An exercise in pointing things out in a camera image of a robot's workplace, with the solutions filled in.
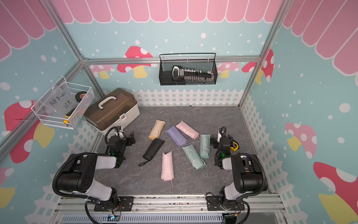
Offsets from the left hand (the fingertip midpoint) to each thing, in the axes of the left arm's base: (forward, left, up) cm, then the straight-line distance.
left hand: (126, 134), depth 94 cm
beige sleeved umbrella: (+8, -19, -5) cm, 21 cm away
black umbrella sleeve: (-9, -18, -5) cm, 21 cm away
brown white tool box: (+12, +7, +13) cm, 19 cm away
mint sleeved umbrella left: (-15, -47, -4) cm, 49 cm away
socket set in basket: (+28, -47, +28) cm, 61 cm away
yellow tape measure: (-7, -73, -4) cm, 73 cm away
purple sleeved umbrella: (0, -36, -4) cm, 36 cm away
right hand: (+1, -64, 0) cm, 64 cm away
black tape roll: (+9, +21, +26) cm, 35 cm away
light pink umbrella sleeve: (-23, -29, -3) cm, 38 cm away
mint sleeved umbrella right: (-5, -53, -4) cm, 53 cm away
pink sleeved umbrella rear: (+7, -42, -4) cm, 43 cm away
